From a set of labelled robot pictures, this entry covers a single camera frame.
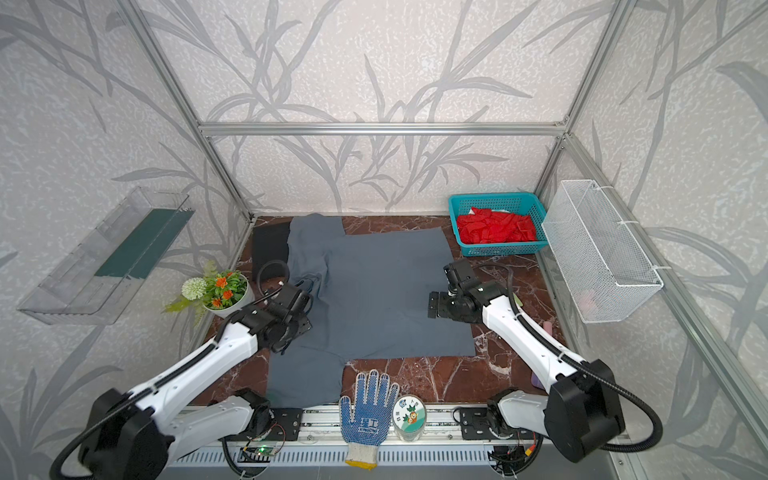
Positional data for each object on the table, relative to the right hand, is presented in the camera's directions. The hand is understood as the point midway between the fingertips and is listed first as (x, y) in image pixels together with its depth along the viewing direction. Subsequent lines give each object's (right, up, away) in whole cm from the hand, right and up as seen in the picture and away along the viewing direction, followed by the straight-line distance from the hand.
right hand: (442, 301), depth 84 cm
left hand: (-38, -4, 0) cm, 39 cm away
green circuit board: (-44, -33, -14) cm, 57 cm away
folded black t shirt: (-60, +13, +24) cm, 66 cm away
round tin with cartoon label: (-10, -23, -17) cm, 30 cm away
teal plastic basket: (+37, +32, +31) cm, 58 cm away
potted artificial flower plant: (-60, +3, -5) cm, 60 cm away
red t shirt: (+21, +23, +26) cm, 40 cm away
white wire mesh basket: (+31, +11, -22) cm, 40 cm away
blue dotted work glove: (-19, -25, -7) cm, 32 cm away
